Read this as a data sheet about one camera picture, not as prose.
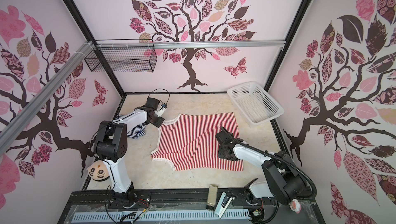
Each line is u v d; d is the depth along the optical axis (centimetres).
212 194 73
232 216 70
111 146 52
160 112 91
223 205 70
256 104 112
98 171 75
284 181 42
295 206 67
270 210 71
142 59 79
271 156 46
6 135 49
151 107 79
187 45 92
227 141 70
